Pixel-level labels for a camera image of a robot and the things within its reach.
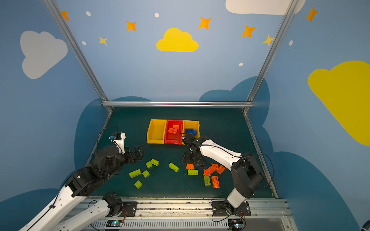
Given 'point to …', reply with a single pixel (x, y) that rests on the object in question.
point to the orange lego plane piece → (211, 169)
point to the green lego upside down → (207, 180)
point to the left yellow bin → (155, 133)
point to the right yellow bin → (192, 127)
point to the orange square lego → (220, 169)
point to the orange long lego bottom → (215, 182)
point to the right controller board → (236, 224)
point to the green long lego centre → (174, 167)
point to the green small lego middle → (146, 173)
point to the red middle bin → (171, 138)
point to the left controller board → (114, 223)
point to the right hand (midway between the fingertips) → (190, 163)
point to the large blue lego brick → (191, 131)
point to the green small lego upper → (149, 164)
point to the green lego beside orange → (155, 162)
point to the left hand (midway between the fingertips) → (140, 147)
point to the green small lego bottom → (138, 184)
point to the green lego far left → (135, 173)
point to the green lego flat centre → (192, 172)
